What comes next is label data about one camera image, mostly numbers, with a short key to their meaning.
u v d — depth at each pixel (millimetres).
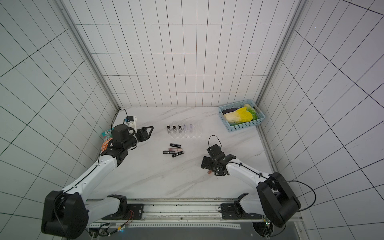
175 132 1018
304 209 434
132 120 729
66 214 389
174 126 1001
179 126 1001
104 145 932
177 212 742
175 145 964
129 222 695
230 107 1138
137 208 744
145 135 743
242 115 1043
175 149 947
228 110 1124
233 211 670
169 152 923
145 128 745
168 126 997
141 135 724
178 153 921
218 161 655
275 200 411
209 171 852
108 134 1004
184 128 1006
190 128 1006
